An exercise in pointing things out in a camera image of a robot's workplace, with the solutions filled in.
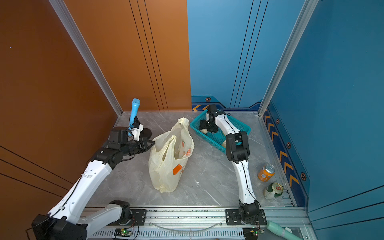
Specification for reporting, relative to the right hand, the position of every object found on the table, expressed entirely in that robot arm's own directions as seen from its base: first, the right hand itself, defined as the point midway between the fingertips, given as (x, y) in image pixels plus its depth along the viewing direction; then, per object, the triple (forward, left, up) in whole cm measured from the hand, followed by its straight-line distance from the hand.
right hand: (205, 128), depth 106 cm
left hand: (-24, +27, +19) cm, 41 cm away
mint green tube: (-60, -32, 0) cm, 68 cm away
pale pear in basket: (-5, +1, +3) cm, 6 cm away
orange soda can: (-36, -31, +6) cm, 48 cm away
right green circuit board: (-61, -21, -6) cm, 64 cm away
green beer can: (-44, -32, +6) cm, 55 cm away
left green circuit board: (-61, +41, -5) cm, 73 cm away
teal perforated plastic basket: (-8, -8, -3) cm, 11 cm away
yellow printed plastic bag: (-36, +16, +26) cm, 48 cm away
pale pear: (-14, -12, +1) cm, 18 cm away
